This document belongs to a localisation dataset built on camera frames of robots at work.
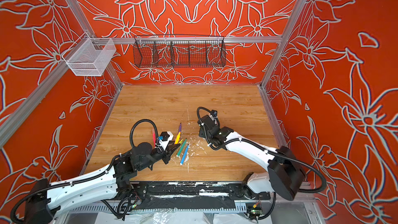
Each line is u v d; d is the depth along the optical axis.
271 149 0.45
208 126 0.62
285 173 0.41
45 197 0.43
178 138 0.69
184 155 0.84
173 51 1.00
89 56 0.92
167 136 0.62
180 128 0.95
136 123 0.54
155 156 0.63
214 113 0.74
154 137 0.93
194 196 0.73
